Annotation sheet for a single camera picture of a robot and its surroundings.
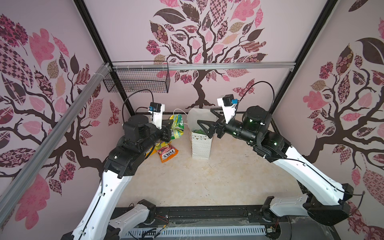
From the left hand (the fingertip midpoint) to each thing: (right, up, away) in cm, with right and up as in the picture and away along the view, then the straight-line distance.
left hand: (171, 123), depth 61 cm
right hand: (+15, +4, -6) cm, 16 cm away
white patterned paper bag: (+14, -11, +22) cm, 28 cm away
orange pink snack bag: (-8, -18, +32) cm, 37 cm away
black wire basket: (-26, +31, +34) cm, 53 cm away
